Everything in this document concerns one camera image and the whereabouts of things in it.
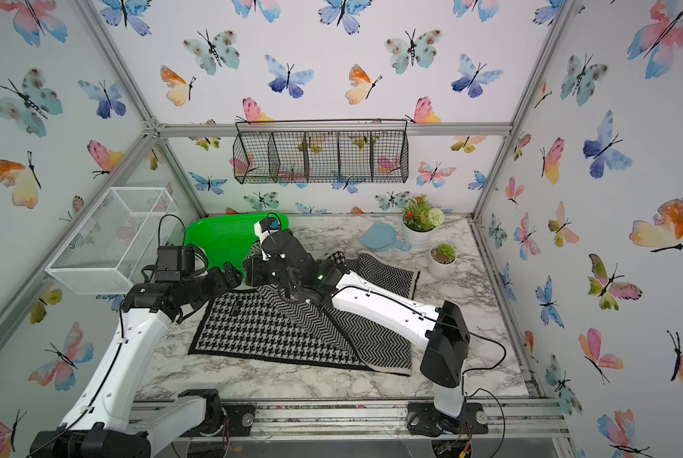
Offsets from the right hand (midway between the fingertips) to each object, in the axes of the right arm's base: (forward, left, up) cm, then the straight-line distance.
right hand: (240, 263), depth 66 cm
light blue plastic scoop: (+38, -35, -34) cm, 62 cm away
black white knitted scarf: (+1, -3, -32) cm, 32 cm away
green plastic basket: (+36, +28, -36) cm, 59 cm away
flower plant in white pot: (+33, -47, -18) cm, 60 cm away
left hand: (+4, +7, -12) cm, 15 cm away
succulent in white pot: (+23, -55, -26) cm, 65 cm away
